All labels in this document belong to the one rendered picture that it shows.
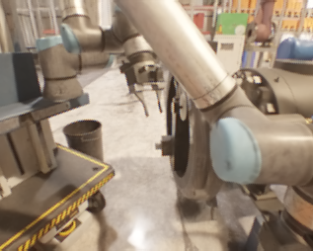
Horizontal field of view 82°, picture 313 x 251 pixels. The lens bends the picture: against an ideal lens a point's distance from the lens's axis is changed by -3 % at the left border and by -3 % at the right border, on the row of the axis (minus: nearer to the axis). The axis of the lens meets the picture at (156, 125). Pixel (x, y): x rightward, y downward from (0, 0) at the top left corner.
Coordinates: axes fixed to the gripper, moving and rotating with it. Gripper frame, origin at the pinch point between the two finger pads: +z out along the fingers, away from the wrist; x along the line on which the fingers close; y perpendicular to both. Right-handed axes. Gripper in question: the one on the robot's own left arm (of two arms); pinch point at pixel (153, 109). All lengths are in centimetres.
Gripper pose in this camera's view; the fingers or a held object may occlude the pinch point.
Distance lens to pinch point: 60.5
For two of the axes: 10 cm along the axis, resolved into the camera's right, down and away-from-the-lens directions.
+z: 2.4, 9.7, 0.7
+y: 7.4, -1.4, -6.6
